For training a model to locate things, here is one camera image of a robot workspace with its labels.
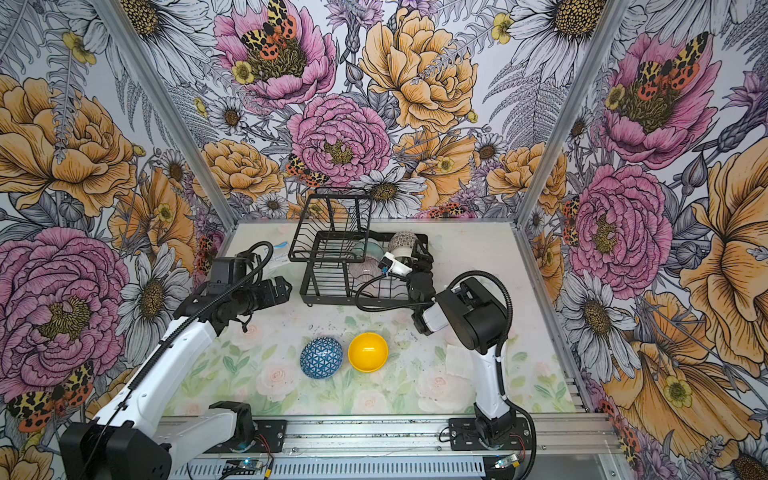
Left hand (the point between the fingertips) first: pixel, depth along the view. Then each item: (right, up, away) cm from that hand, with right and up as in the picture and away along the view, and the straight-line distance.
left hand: (275, 300), depth 81 cm
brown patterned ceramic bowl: (+36, +18, +28) cm, 49 cm away
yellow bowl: (+25, -15, +4) cm, 29 cm away
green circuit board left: (-3, -37, -11) cm, 39 cm away
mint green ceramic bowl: (+25, +14, +21) cm, 35 cm away
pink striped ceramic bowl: (+20, +5, +23) cm, 31 cm away
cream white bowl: (+35, +12, +15) cm, 40 cm away
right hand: (+39, +13, +14) cm, 44 cm away
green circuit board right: (+59, -36, -10) cm, 70 cm away
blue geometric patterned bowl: (+11, -17, +5) cm, 21 cm away
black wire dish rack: (+19, +11, -2) cm, 22 cm away
